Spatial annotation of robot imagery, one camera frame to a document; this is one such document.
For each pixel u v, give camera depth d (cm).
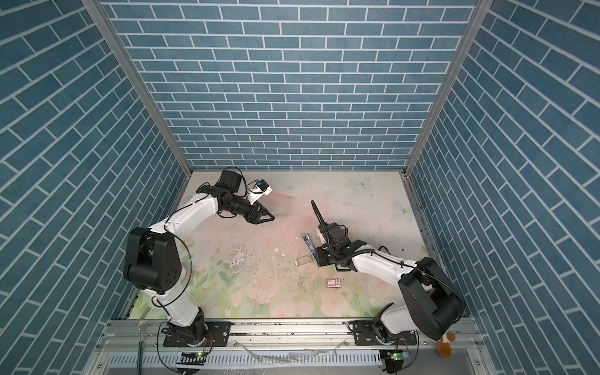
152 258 47
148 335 75
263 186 79
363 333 74
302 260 91
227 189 71
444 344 70
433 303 43
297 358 71
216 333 74
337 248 68
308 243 94
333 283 84
